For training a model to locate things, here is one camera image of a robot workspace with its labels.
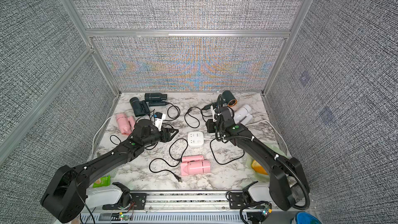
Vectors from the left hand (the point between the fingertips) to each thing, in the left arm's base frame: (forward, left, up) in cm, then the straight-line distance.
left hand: (178, 130), depth 81 cm
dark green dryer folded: (+26, +28, -13) cm, 40 cm away
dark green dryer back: (+33, +18, -12) cm, 40 cm away
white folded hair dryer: (+15, -40, -11) cm, 44 cm away
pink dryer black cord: (-19, +2, -14) cm, 24 cm away
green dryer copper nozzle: (+31, -33, -11) cm, 47 cm away
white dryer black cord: (-10, -20, -16) cm, 27 cm away
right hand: (+5, -15, +1) cm, 16 cm away
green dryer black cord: (+24, -14, -16) cm, 32 cm away
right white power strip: (+1, -9, -13) cm, 16 cm away
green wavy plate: (-21, -38, -13) cm, 45 cm away
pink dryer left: (+13, +34, -12) cm, 39 cm away
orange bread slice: (-18, -40, -10) cm, 45 cm away
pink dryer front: (-15, -8, -11) cm, 20 cm away
